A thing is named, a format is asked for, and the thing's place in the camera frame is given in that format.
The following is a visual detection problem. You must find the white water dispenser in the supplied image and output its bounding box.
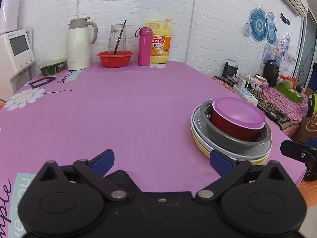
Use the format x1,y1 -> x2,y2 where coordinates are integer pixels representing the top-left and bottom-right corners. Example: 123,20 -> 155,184
0,29 -> 35,101

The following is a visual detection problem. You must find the white charger plug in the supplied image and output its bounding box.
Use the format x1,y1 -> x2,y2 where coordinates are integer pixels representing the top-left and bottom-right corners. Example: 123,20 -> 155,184
238,79 -> 247,89

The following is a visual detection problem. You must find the black speaker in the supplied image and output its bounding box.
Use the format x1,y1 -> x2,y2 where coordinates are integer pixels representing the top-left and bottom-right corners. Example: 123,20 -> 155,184
263,60 -> 279,87

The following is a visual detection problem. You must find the white thermos jug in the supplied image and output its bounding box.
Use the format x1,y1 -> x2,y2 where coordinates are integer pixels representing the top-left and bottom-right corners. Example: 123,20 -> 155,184
66,17 -> 98,71

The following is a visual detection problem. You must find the yellow detergent bottle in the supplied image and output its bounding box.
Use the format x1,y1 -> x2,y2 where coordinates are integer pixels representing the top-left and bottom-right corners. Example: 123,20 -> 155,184
146,18 -> 173,63

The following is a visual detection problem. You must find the black stirring stick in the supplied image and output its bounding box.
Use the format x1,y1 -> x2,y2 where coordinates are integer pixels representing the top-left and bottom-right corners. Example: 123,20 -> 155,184
114,20 -> 127,55

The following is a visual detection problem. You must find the purple translucent plastic bowl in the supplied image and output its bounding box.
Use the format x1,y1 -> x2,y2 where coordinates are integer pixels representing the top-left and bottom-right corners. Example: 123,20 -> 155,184
212,97 -> 265,130

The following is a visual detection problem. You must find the white floral ceramic plate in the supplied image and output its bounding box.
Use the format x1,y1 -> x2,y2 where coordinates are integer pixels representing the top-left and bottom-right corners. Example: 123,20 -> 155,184
191,106 -> 266,160

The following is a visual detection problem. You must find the yellow plastic plate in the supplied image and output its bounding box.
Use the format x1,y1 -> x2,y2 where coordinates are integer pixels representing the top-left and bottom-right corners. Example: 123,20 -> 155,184
191,126 -> 269,165

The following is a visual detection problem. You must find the pink thermos bottle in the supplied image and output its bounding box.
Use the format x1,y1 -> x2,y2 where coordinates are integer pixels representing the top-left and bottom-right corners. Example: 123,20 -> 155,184
135,27 -> 153,66

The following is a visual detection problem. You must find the blue wall fan decoration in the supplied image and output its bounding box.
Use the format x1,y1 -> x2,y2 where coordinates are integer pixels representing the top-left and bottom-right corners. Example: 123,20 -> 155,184
244,7 -> 278,45

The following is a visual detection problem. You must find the green instant noodle bowl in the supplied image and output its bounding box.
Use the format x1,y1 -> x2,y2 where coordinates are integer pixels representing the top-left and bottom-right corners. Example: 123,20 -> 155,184
38,58 -> 67,76

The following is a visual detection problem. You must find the purple floral tablecloth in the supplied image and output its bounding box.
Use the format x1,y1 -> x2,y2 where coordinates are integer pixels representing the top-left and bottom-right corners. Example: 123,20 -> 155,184
0,60 -> 306,238

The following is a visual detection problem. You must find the stainless steel bowl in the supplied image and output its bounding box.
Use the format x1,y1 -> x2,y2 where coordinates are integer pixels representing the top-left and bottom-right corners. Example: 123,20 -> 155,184
193,100 -> 272,158

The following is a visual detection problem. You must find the white plate dark rim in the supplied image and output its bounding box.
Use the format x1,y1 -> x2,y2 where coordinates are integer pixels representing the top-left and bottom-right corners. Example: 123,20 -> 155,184
191,97 -> 272,161

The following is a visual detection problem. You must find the white power strip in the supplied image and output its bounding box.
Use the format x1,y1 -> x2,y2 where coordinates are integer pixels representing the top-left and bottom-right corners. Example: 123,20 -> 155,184
233,85 -> 258,106

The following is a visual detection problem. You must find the black box on sidetable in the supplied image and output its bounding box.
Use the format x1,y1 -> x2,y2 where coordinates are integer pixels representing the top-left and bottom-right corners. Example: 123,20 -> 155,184
222,59 -> 238,77

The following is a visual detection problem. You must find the brown paper bag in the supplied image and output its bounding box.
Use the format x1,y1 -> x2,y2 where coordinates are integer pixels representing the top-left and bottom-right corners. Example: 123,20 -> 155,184
294,117 -> 317,144

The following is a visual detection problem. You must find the green tray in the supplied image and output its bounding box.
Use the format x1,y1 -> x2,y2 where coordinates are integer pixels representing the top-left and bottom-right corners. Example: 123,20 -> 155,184
276,83 -> 304,103

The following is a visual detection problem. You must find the patterned side table cloth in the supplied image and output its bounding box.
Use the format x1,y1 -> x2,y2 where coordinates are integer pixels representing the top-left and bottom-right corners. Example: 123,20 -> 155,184
210,75 -> 310,139

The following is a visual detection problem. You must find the red white ceramic bowl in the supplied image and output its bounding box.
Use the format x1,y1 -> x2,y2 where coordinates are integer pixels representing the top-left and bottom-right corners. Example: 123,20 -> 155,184
211,109 -> 264,141

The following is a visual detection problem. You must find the red plastic basket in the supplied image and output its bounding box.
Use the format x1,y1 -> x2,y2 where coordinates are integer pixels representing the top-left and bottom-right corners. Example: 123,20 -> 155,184
97,51 -> 134,68

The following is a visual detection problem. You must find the glass pitcher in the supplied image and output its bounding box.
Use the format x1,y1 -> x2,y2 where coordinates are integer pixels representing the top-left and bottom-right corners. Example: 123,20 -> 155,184
108,24 -> 127,54

